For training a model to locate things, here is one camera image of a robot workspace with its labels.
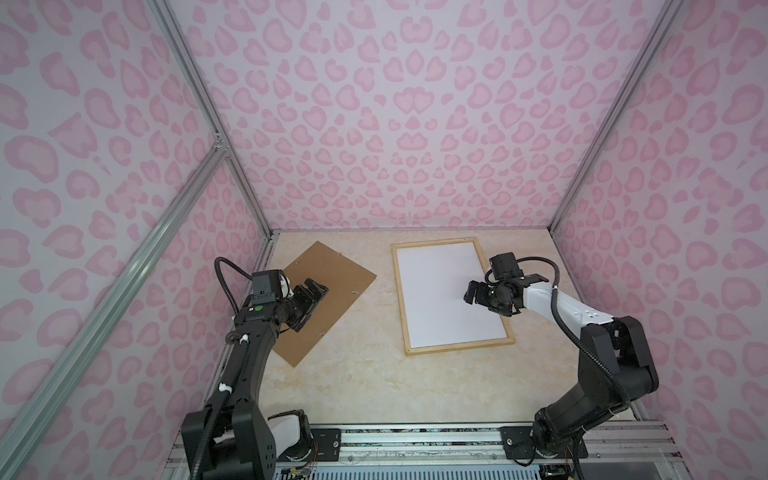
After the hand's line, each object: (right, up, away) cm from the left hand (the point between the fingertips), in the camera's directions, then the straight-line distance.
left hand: (321, 294), depth 82 cm
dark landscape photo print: (+34, +2, +22) cm, 41 cm away
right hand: (+46, -3, +9) cm, 47 cm away
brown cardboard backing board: (+3, +2, +23) cm, 23 cm away
